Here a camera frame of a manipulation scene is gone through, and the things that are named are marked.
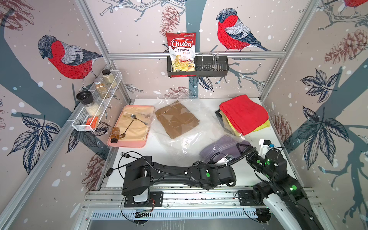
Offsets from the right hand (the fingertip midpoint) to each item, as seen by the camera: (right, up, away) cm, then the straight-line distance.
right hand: (239, 147), depth 73 cm
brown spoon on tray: (-72, +2, +25) cm, 77 cm away
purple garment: (-12, -2, +2) cm, 12 cm away
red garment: (+12, +17, +22) cm, 31 cm away
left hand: (-9, -10, +1) cm, 14 cm away
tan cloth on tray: (-68, +9, +34) cm, 77 cm away
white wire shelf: (-78, +14, -3) cm, 79 cm away
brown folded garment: (-35, +13, +25) cm, 45 cm away
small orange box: (-71, +13, -6) cm, 73 cm away
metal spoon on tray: (-70, +15, +36) cm, 79 cm away
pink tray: (-57, -4, +21) cm, 61 cm away
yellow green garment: (+26, +10, +21) cm, 35 cm away
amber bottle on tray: (-77, +3, +22) cm, 80 cm away
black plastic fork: (-67, -10, +17) cm, 70 cm away
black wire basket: (-14, +53, +34) cm, 64 cm away
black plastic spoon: (-74, -17, +11) cm, 76 cm away
